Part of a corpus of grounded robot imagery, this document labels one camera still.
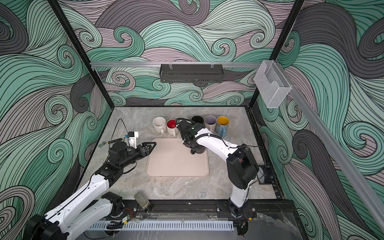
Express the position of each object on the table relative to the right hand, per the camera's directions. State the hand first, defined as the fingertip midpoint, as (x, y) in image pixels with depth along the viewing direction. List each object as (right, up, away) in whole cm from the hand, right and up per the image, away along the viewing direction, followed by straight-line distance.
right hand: (191, 145), depth 87 cm
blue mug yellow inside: (+21, +12, +9) cm, 25 cm away
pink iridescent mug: (+14, +14, +15) cm, 24 cm away
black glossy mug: (+4, 0, -11) cm, 11 cm away
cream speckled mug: (-22, +12, +17) cm, 30 cm away
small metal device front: (-24, -26, -14) cm, 38 cm away
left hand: (-19, +3, -10) cm, 22 cm away
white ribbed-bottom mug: (-13, +10, +11) cm, 20 cm away
